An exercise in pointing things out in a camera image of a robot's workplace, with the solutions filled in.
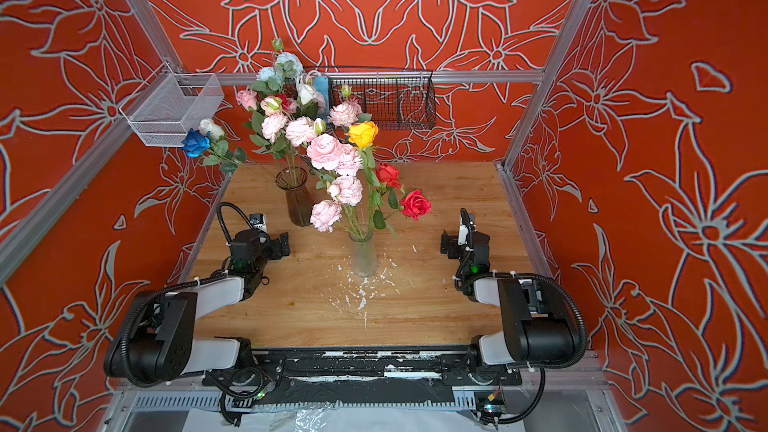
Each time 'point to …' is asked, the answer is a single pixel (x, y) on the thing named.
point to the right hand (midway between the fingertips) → (456, 228)
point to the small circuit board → (491, 407)
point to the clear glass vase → (363, 254)
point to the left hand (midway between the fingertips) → (271, 234)
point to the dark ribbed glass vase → (298, 198)
